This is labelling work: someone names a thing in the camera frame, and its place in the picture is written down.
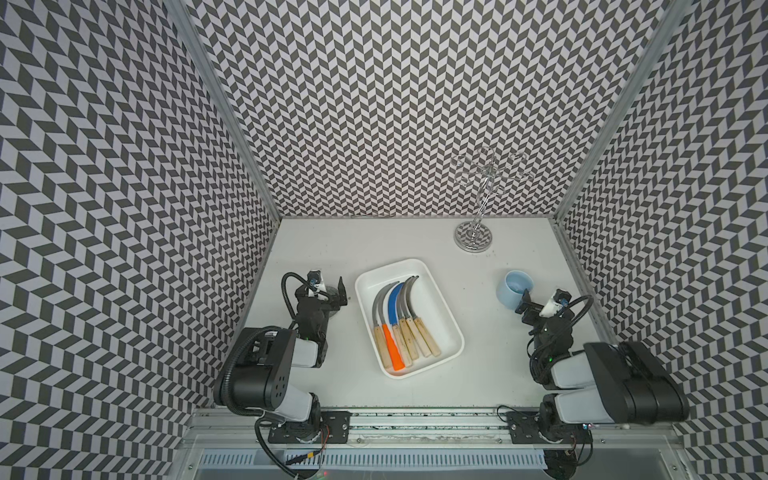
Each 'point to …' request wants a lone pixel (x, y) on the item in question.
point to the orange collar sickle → (396, 357)
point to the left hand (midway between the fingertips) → (325, 279)
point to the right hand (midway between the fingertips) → (539, 298)
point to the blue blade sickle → (399, 335)
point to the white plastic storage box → (428, 303)
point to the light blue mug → (510, 291)
